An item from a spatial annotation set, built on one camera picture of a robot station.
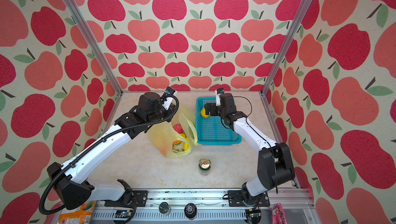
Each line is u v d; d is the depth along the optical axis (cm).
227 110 67
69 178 39
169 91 60
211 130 99
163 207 63
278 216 69
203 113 104
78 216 67
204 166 74
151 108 54
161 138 88
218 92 77
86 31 86
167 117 65
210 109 79
